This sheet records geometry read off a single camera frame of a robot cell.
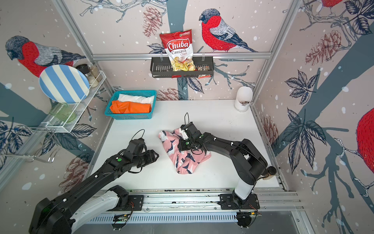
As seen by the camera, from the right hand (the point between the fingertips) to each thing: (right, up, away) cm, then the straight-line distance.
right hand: (178, 145), depth 87 cm
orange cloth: (-40, +24, +20) cm, 51 cm away
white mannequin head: (+50, +32, +23) cm, 64 cm away
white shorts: (-33, +31, +28) cm, 54 cm away
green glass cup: (-55, +21, -17) cm, 62 cm away
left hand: (-10, -4, -6) cm, 13 cm away
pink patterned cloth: (+4, -6, -8) cm, 11 cm away
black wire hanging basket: (-12, +50, +8) cm, 52 cm away
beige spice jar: (-50, +42, -2) cm, 65 cm away
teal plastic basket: (-37, +17, +17) cm, 44 cm away
